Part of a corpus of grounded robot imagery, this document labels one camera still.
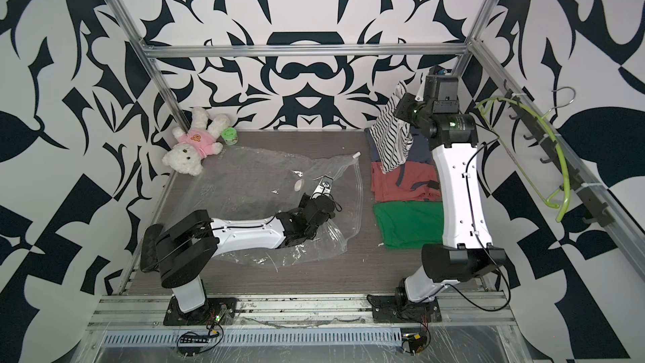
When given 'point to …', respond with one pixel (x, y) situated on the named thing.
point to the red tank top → (415, 181)
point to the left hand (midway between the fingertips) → (322, 188)
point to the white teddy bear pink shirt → (199, 142)
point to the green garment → (410, 224)
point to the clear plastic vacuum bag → (252, 184)
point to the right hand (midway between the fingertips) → (401, 98)
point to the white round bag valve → (297, 185)
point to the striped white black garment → (391, 136)
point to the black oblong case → (149, 258)
